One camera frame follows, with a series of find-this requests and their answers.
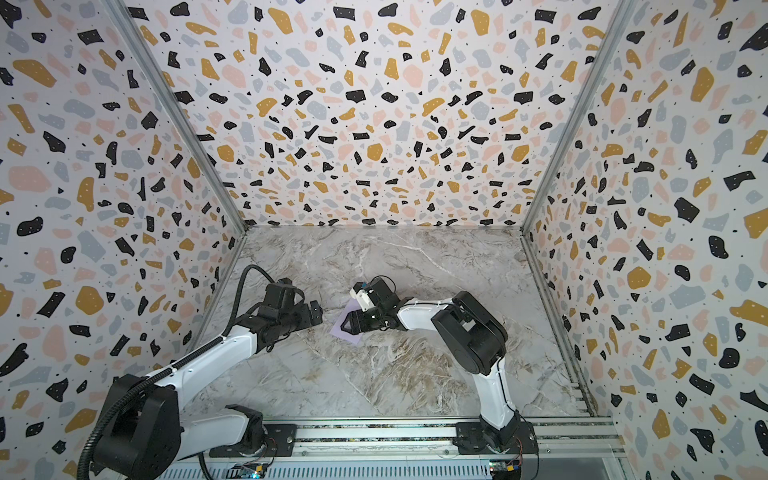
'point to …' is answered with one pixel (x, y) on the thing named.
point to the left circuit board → (250, 470)
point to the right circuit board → (505, 469)
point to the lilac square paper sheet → (351, 306)
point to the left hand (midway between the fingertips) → (309, 309)
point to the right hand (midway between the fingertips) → (343, 321)
